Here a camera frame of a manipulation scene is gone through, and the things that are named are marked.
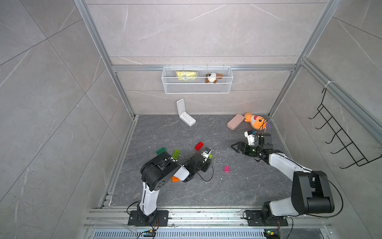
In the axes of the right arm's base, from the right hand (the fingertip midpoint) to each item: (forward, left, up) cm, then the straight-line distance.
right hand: (237, 147), depth 90 cm
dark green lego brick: (+3, +49, -8) cm, 50 cm away
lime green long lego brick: (0, +38, -7) cm, 39 cm away
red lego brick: (+7, +23, -9) cm, 26 cm away
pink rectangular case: (+28, -6, -8) cm, 30 cm away
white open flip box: (+32, +34, -6) cm, 47 cm away
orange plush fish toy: (+21, -19, -1) cm, 29 cm away
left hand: (-2, +17, -8) cm, 19 cm away
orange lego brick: (-24, +35, +13) cm, 45 cm away
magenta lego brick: (-10, +6, -9) cm, 15 cm away
